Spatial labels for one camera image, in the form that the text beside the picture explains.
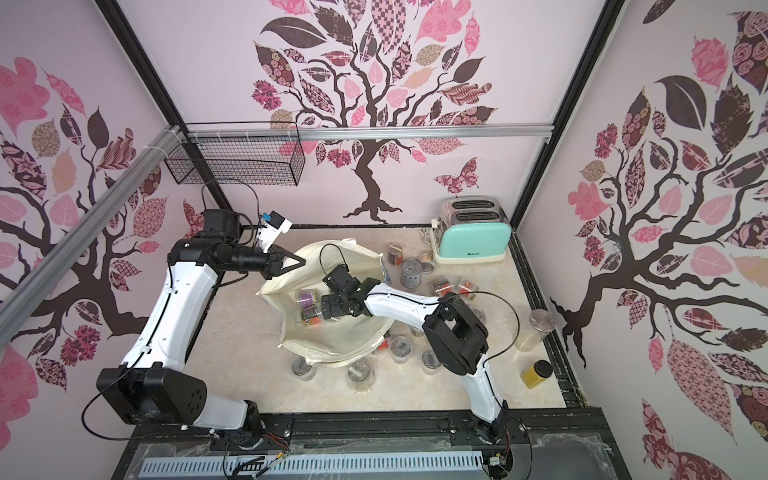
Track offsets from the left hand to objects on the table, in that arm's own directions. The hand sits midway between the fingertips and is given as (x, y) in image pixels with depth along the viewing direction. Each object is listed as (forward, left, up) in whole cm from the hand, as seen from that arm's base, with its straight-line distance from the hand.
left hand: (298, 267), depth 73 cm
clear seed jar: (-16, -34, -22) cm, 44 cm away
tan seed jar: (+19, -36, -23) cm, 47 cm away
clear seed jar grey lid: (-18, +1, -23) cm, 29 cm away
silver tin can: (+14, -30, -21) cm, 39 cm away
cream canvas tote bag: (-11, -9, -18) cm, 23 cm away
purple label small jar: (+4, +3, -20) cm, 21 cm away
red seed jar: (+9, -40, -23) cm, 47 cm away
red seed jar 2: (+9, -48, -22) cm, 54 cm away
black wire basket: (+42, +26, +6) cm, 50 cm away
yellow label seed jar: (-20, -60, -20) cm, 67 cm away
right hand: (+2, -6, -21) cm, 22 cm away
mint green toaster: (+24, -50, -12) cm, 57 cm away
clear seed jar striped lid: (-19, -15, -23) cm, 33 cm away
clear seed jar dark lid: (-12, -26, -23) cm, 37 cm away
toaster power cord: (+34, -37, -25) cm, 57 cm away
